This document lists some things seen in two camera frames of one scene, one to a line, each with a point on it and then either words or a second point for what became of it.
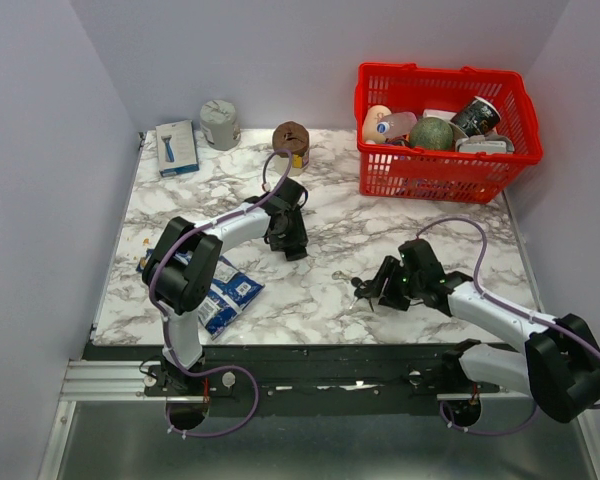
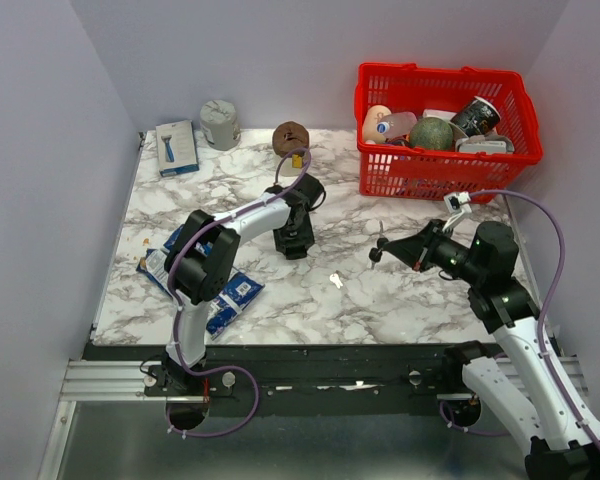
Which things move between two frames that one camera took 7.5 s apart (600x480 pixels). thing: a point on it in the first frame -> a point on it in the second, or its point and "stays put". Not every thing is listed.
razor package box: x=176 y=148 stays put
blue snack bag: x=229 y=291 stays put
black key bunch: x=367 y=289 -> x=375 y=254
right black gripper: x=391 y=267 -> x=419 y=248
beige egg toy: x=370 y=121 stays put
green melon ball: x=431 y=133 stays put
